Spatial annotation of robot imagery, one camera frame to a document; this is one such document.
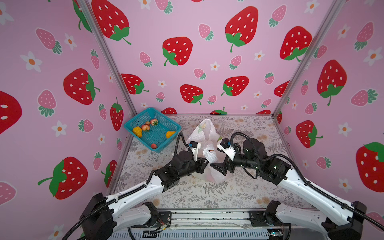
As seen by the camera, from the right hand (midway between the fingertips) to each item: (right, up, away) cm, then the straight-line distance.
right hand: (213, 155), depth 67 cm
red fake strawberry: (-41, +17, +44) cm, 62 cm away
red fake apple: (-46, +14, +40) cm, 62 cm away
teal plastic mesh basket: (-41, +13, +47) cm, 64 cm away
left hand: (-1, -3, +6) cm, 7 cm away
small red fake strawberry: (-37, +1, +31) cm, 49 cm away
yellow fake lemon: (-50, +10, +38) cm, 64 cm away
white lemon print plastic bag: (-4, +10, +14) cm, 18 cm away
